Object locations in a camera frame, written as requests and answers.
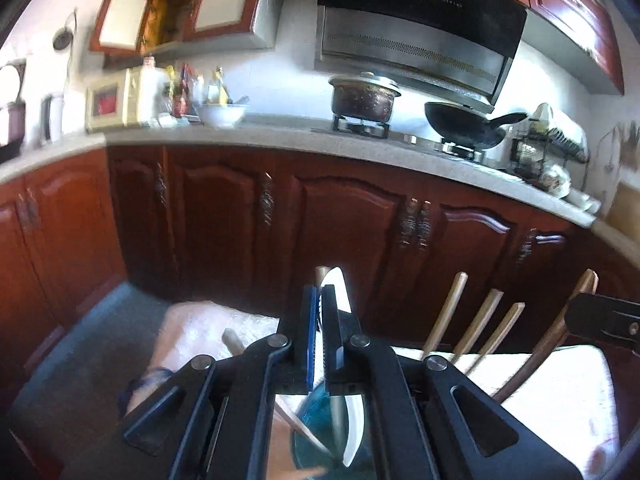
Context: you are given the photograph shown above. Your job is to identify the black dish rack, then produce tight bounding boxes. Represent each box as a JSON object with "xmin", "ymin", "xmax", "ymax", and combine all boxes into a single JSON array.
[{"xmin": 509, "ymin": 128, "xmax": 590, "ymax": 180}]

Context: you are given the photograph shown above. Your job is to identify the dark wooden chopstick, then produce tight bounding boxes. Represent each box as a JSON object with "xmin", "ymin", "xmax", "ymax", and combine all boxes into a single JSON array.
[
  {"xmin": 465, "ymin": 302, "xmax": 525, "ymax": 376},
  {"xmin": 492, "ymin": 269, "xmax": 599, "ymax": 403}
]

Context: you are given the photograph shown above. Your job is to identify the wall cabinet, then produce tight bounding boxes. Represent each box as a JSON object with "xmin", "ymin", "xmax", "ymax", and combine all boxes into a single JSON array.
[
  {"xmin": 516, "ymin": 0, "xmax": 625, "ymax": 96},
  {"xmin": 89, "ymin": 0, "xmax": 283, "ymax": 67}
]

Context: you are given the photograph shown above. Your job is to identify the range hood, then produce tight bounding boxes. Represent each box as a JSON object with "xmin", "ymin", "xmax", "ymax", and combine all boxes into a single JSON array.
[{"xmin": 314, "ymin": 0, "xmax": 527, "ymax": 114}]

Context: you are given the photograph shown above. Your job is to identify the black wok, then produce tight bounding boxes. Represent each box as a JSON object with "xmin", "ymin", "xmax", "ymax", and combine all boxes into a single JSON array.
[{"xmin": 424, "ymin": 102, "xmax": 528, "ymax": 151}]

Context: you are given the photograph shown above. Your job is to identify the red sauce bottle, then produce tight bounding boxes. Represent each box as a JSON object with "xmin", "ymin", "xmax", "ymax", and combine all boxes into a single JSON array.
[{"xmin": 172, "ymin": 63, "xmax": 192, "ymax": 117}]

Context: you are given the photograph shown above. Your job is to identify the cream microwave oven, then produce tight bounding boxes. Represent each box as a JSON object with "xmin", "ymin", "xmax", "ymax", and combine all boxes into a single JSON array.
[{"xmin": 85, "ymin": 66, "xmax": 167, "ymax": 131}]

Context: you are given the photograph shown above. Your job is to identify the white bowl near rack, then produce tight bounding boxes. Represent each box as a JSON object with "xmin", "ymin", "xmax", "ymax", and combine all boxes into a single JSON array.
[{"xmin": 564, "ymin": 188, "xmax": 602, "ymax": 216}]

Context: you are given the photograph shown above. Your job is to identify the dark wood base cabinets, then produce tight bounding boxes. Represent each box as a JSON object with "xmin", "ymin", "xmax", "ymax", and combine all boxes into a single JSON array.
[{"xmin": 1, "ymin": 145, "xmax": 639, "ymax": 393}]

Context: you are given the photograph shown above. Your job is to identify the hanging black ladle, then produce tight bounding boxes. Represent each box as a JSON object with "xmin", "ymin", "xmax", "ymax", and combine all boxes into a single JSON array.
[{"xmin": 52, "ymin": 9, "xmax": 78, "ymax": 81}]

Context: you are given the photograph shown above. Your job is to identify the right upper wall cabinet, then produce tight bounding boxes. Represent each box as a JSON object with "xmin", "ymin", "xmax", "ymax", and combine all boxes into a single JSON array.
[{"xmin": 516, "ymin": 0, "xmax": 625, "ymax": 96}]

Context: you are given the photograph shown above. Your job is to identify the floral ceramic tureen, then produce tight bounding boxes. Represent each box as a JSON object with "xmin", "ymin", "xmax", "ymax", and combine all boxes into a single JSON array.
[{"xmin": 538, "ymin": 164, "xmax": 570, "ymax": 198}]

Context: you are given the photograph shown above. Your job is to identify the white bowl on counter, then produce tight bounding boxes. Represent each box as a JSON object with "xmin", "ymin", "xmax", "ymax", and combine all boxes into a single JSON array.
[{"xmin": 196, "ymin": 104, "xmax": 247, "ymax": 129}]

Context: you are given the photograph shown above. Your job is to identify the gas stove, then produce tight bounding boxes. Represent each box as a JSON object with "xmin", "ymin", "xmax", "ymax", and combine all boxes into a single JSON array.
[{"xmin": 312, "ymin": 115, "xmax": 486, "ymax": 164}]

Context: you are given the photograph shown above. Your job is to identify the silver electric kettle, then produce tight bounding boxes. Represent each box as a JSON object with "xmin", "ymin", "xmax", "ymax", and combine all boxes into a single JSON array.
[{"xmin": 40, "ymin": 94, "xmax": 64, "ymax": 143}]

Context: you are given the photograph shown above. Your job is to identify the metal cooking pot with lid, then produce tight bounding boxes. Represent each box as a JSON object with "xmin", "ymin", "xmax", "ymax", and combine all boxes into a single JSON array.
[{"xmin": 329, "ymin": 72, "xmax": 401, "ymax": 124}]

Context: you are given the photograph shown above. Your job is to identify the white quilted table cloth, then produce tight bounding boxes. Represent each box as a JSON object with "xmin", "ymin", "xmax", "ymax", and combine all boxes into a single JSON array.
[{"xmin": 124, "ymin": 300, "xmax": 622, "ymax": 480}]

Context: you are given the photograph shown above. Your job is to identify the yellow oil bottle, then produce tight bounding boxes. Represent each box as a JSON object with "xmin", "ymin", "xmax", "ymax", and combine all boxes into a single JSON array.
[{"xmin": 206, "ymin": 66, "xmax": 231, "ymax": 106}]

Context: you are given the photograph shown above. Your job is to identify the wooden cutting board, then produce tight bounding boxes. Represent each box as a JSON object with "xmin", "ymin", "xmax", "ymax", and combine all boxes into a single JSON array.
[{"xmin": 605, "ymin": 182, "xmax": 640, "ymax": 243}]

